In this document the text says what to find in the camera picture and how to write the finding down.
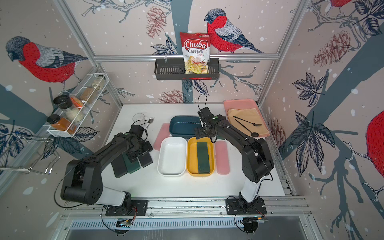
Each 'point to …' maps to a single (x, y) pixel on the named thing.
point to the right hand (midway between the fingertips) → (203, 132)
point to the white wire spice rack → (86, 108)
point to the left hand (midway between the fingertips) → (148, 150)
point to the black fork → (255, 124)
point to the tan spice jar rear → (88, 95)
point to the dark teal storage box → (184, 126)
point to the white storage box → (172, 157)
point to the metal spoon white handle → (151, 120)
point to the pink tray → (230, 104)
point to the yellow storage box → (192, 169)
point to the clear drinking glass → (138, 116)
